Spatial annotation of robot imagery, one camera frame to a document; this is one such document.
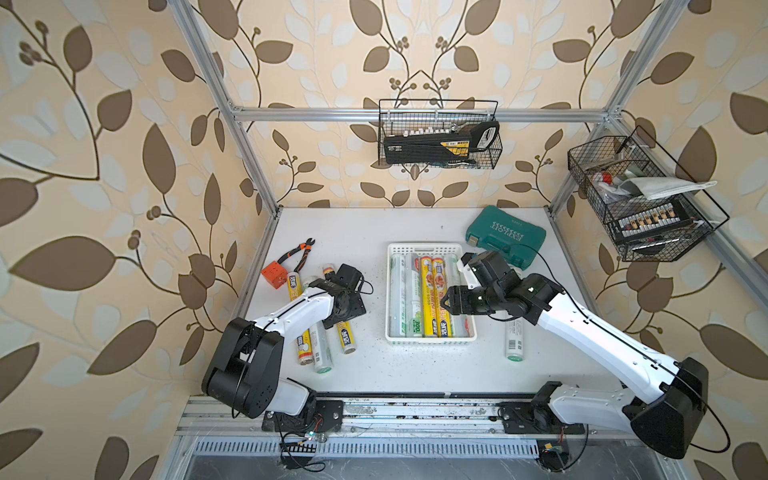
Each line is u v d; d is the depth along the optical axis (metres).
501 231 1.08
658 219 0.66
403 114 0.91
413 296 0.91
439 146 0.82
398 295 0.93
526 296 0.51
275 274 0.96
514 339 0.83
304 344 0.83
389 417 0.75
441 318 0.88
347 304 0.66
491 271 0.57
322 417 0.74
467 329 0.85
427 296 0.92
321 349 0.83
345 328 0.87
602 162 0.77
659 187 0.62
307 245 1.08
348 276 0.73
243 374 0.42
